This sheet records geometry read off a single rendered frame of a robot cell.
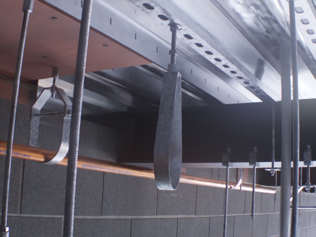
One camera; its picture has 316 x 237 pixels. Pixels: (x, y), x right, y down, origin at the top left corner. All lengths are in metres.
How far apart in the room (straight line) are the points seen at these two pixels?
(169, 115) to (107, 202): 0.97
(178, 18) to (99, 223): 1.01
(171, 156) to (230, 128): 0.81
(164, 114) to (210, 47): 0.24
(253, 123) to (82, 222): 0.70
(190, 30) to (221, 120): 0.82
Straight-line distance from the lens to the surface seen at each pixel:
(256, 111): 1.58
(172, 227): 2.12
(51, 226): 1.44
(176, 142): 0.82
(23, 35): 0.77
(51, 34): 0.96
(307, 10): 0.76
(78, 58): 0.41
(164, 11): 0.77
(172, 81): 0.77
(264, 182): 3.46
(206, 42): 0.90
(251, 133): 1.58
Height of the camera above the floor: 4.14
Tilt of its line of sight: 11 degrees up
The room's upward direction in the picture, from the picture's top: 3 degrees clockwise
